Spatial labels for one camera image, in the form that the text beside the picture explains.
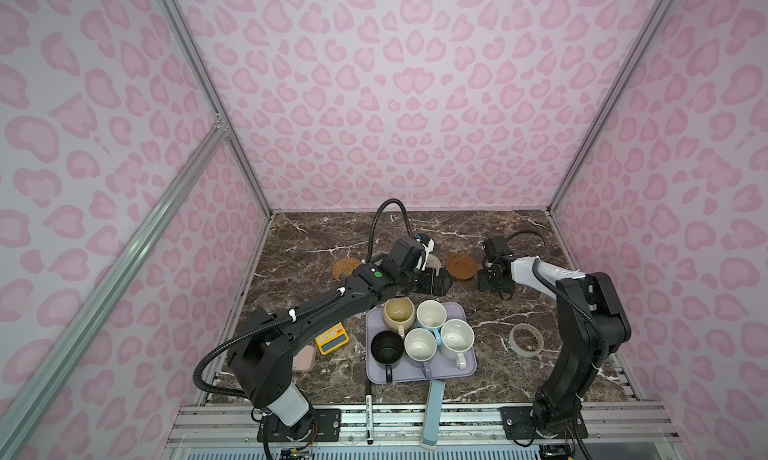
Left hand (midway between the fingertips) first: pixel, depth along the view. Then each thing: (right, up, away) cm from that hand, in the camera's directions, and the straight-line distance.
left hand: (444, 275), depth 78 cm
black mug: (-15, -21, +4) cm, 26 cm away
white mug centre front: (-6, -21, +6) cm, 23 cm away
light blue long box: (-3, -33, -4) cm, 33 cm away
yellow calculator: (-31, -19, +8) cm, 37 cm away
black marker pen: (-19, -34, -3) cm, 39 cm away
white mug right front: (+5, -19, +8) cm, 21 cm away
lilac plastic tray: (-19, -16, +12) cm, 27 cm away
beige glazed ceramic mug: (-12, -13, +13) cm, 22 cm away
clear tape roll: (+26, -20, +10) cm, 34 cm away
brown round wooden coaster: (+10, 0, +25) cm, 27 cm away
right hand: (+19, -5, +19) cm, 27 cm away
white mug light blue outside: (-2, -13, +10) cm, 16 cm away
